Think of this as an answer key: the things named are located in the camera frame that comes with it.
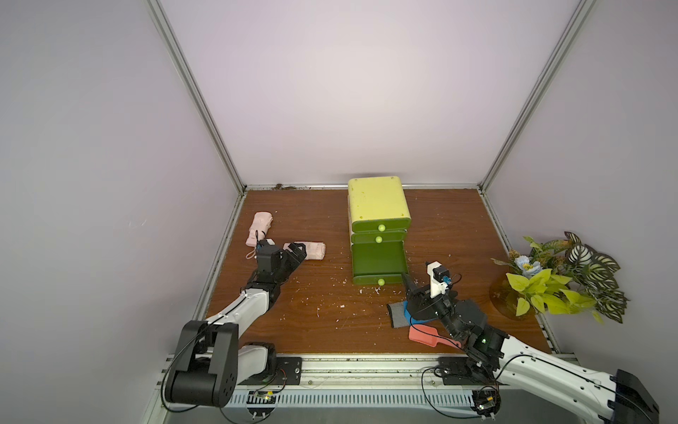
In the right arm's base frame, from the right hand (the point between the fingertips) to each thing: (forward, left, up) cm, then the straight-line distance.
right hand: (418, 267), depth 74 cm
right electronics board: (-29, -18, -20) cm, 40 cm away
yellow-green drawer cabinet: (+16, +11, +2) cm, 19 cm away
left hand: (+11, +37, -9) cm, 39 cm away
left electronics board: (-32, +44, -21) cm, 58 cm away
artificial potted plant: (-4, -35, +4) cm, 35 cm away
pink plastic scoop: (-17, -1, -5) cm, 18 cm away
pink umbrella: (+25, +57, -14) cm, 64 cm away
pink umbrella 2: (+13, +33, -14) cm, 38 cm away
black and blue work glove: (-8, +3, -19) cm, 21 cm away
